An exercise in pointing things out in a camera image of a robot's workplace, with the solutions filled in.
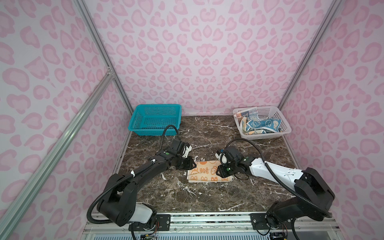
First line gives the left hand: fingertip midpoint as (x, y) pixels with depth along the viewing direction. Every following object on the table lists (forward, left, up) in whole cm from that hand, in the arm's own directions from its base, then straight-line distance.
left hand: (196, 164), depth 83 cm
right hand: (-4, -12, -3) cm, 13 cm away
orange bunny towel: (-1, -5, -7) cm, 9 cm away
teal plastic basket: (+43, +35, -9) cm, 56 cm away
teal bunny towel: (+27, -52, 0) cm, 59 cm away
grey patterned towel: (+41, -41, -5) cm, 58 cm away
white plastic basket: (+43, -52, -4) cm, 68 cm away
